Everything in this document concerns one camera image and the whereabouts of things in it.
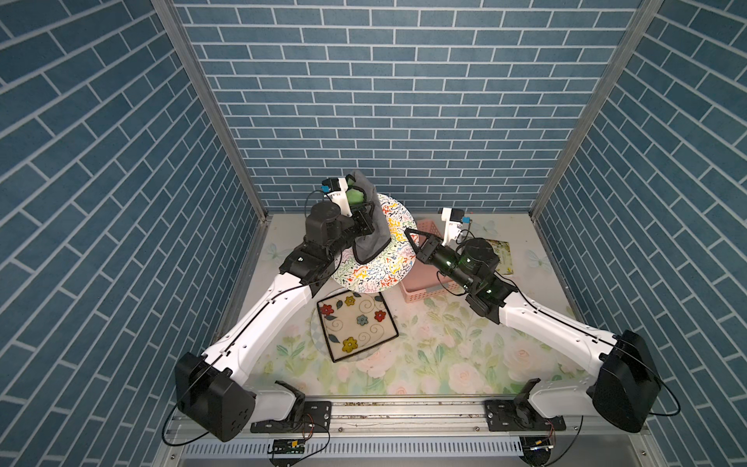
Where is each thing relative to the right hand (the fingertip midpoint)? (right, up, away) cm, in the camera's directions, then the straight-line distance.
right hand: (407, 233), depth 69 cm
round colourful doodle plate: (-4, -8, +1) cm, 9 cm away
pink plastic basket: (+9, -16, +32) cm, 37 cm away
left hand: (-5, +7, +2) cm, 9 cm away
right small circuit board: (+31, -53, +2) cm, 62 cm away
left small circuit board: (-30, -54, +4) cm, 62 cm away
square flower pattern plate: (-15, -28, +21) cm, 37 cm away
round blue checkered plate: (-10, -34, +14) cm, 39 cm away
